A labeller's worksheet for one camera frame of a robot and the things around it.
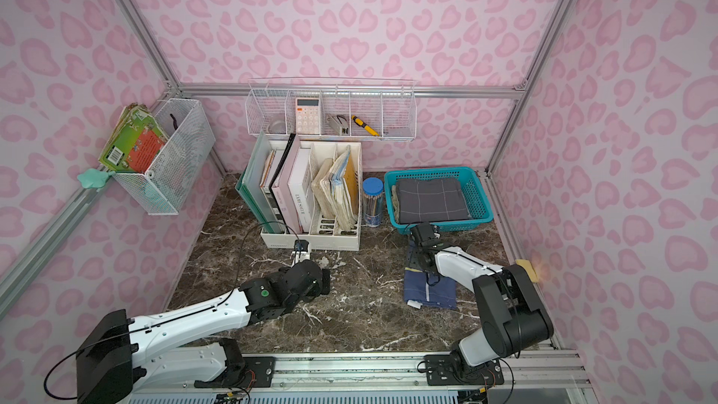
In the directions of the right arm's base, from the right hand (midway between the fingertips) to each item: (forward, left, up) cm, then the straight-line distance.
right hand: (420, 258), depth 93 cm
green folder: (+5, +49, +31) cm, 58 cm away
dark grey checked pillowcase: (+19, -2, +7) cm, 21 cm away
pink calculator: (+37, +38, +31) cm, 61 cm away
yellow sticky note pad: (0, -37, -5) cm, 37 cm away
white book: (+11, +37, +25) cm, 46 cm away
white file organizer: (+8, +34, 0) cm, 35 cm away
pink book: (+6, +40, +30) cm, 51 cm away
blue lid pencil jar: (+13, +16, +14) cm, 25 cm away
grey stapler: (+37, +28, +27) cm, 54 cm away
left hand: (-8, +31, +10) cm, 34 cm away
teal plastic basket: (+21, -21, +6) cm, 31 cm away
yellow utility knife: (+38, +20, +27) cm, 51 cm away
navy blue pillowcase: (-10, 0, -1) cm, 10 cm away
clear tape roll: (+34, +49, +29) cm, 66 cm away
